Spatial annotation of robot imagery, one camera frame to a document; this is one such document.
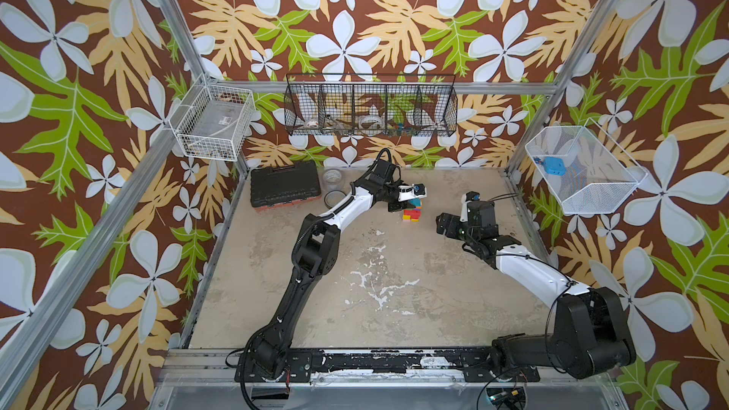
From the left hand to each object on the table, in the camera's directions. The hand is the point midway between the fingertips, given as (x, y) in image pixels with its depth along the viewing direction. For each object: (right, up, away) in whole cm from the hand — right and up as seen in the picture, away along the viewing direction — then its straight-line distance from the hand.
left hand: (412, 192), depth 99 cm
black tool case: (-48, +2, +9) cm, 49 cm away
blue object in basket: (+42, +8, -12) cm, 45 cm away
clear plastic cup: (-30, +6, +18) cm, 36 cm away
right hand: (+9, -9, -9) cm, 16 cm away
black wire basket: (-17, +31, -2) cm, 35 cm away
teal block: (+1, -3, -4) cm, 5 cm away
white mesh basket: (+48, +6, -17) cm, 52 cm away
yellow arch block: (-2, -9, +2) cm, 9 cm away
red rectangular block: (+1, -8, +2) cm, 8 cm away
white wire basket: (-64, +22, -13) cm, 69 cm away
